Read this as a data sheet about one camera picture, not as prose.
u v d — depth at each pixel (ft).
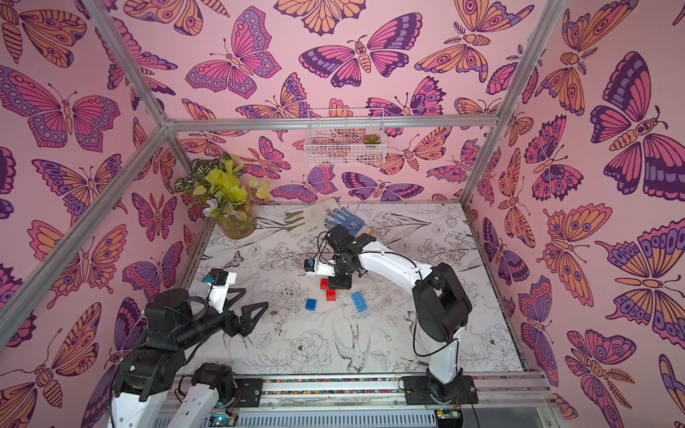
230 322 1.85
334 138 3.27
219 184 3.11
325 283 2.79
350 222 3.71
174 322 1.60
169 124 3.02
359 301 2.97
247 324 1.91
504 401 2.39
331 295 2.95
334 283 2.50
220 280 1.85
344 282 2.51
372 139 3.04
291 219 3.73
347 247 2.12
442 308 1.57
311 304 2.94
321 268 2.51
